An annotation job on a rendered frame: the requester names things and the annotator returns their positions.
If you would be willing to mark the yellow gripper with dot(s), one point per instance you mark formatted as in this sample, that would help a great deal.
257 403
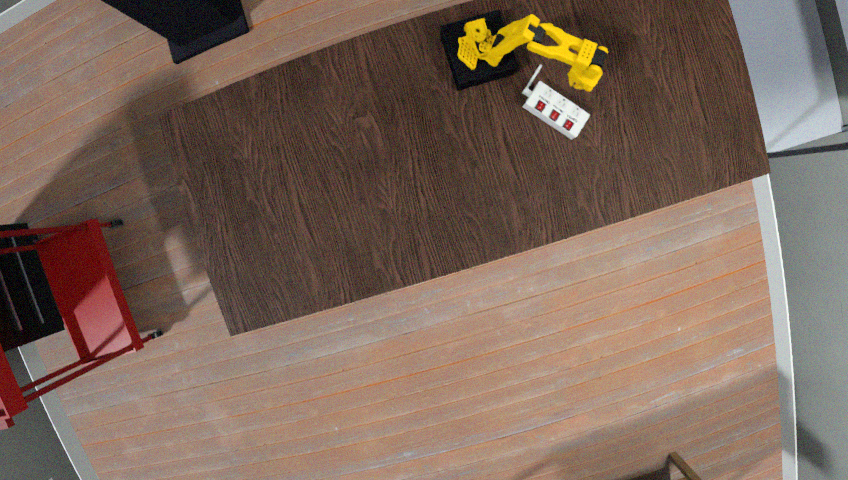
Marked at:
576 75

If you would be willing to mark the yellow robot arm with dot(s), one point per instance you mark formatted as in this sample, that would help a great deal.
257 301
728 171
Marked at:
529 30

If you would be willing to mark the white power strip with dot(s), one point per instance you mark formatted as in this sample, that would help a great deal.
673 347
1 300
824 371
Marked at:
554 109

